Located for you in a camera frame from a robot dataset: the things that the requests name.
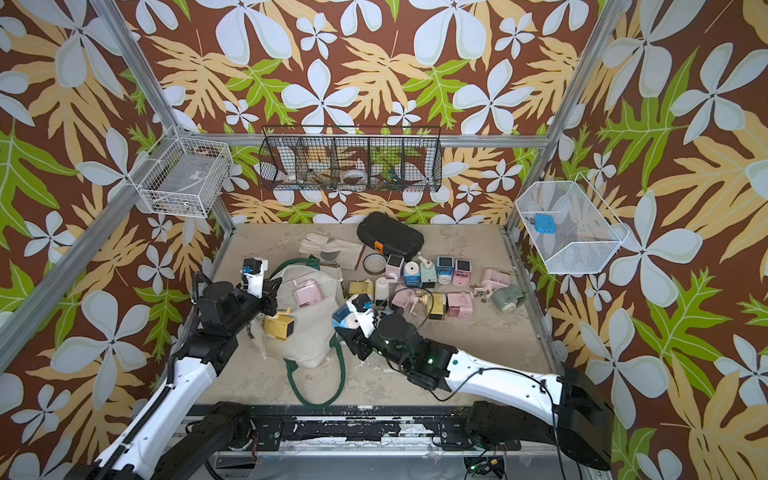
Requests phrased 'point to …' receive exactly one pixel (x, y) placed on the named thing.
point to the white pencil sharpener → (382, 287)
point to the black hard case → (391, 235)
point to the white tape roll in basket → (353, 177)
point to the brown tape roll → (374, 263)
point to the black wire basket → (352, 158)
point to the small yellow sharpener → (281, 327)
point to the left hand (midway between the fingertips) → (279, 275)
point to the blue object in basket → (544, 224)
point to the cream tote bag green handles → (299, 329)
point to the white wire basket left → (183, 177)
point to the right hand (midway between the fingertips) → (342, 321)
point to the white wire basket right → (588, 233)
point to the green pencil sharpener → (428, 273)
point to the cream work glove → (343, 253)
